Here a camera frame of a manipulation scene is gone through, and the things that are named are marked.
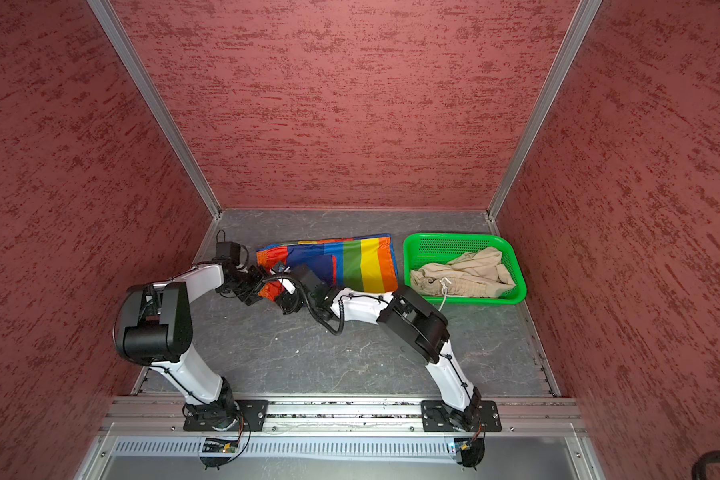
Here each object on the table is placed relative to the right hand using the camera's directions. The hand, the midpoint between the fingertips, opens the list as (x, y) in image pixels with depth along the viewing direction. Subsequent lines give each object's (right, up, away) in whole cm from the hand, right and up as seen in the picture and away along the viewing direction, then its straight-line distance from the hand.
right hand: (286, 290), depth 89 cm
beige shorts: (+61, +5, +5) cm, 61 cm away
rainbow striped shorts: (+22, +7, +14) cm, 27 cm away
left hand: (-7, -1, +6) cm, 9 cm away
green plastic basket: (+45, +12, +14) cm, 49 cm away
